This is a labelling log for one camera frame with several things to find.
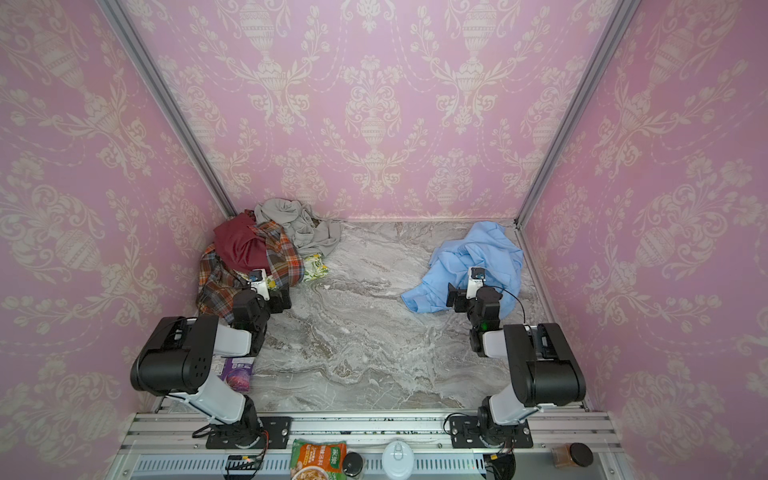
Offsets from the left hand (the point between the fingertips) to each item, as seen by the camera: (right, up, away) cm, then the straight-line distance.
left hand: (274, 285), depth 95 cm
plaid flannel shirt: (-21, +1, +5) cm, 21 cm away
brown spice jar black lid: (+76, -32, -31) cm, 88 cm away
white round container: (+39, -35, -29) cm, 60 cm away
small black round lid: (+29, -33, -33) cm, 55 cm away
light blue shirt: (+70, +12, +7) cm, 71 cm away
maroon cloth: (-12, +12, +2) cm, 18 cm away
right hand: (+61, +1, -1) cm, 61 cm away
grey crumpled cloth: (+8, +17, +12) cm, 22 cm away
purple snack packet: (-5, -22, -14) cm, 26 cm away
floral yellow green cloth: (+10, +5, +9) cm, 15 cm away
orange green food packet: (+20, -37, -26) cm, 50 cm away
